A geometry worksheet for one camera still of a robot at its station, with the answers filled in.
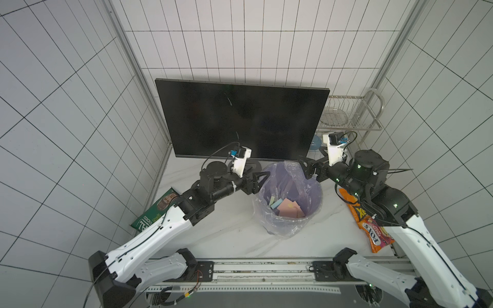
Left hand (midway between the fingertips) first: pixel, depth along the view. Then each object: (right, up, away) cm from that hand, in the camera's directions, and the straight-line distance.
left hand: (259, 174), depth 65 cm
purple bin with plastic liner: (+13, -4, +14) cm, 20 cm away
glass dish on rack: (+39, +26, +28) cm, 54 cm away
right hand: (+14, +7, -5) cm, 16 cm away
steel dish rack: (+57, +29, +38) cm, 75 cm away
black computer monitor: (-30, +29, +56) cm, 70 cm away
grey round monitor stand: (-2, +3, 0) cm, 4 cm away
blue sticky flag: (+8, -16, +18) cm, 26 cm away
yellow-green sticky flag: (+7, -14, +20) cm, 25 cm away
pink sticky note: (+14, -17, +16) cm, 27 cm away
